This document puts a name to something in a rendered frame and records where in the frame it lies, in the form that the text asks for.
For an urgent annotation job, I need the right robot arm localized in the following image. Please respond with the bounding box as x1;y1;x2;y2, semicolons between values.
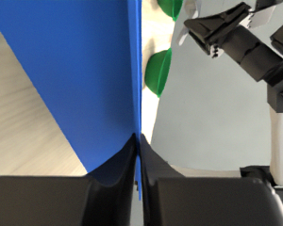
170;0;283;205

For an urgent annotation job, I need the dark green bowl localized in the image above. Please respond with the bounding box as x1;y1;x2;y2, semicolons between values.
144;47;172;98
157;0;183;22

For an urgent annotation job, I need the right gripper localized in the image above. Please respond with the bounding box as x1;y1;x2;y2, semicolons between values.
184;1;264;65

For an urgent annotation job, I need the grey scoop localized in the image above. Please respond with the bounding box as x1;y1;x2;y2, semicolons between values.
176;0;203;45

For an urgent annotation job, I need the blue divided box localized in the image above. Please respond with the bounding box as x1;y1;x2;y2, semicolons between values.
0;0;142;201

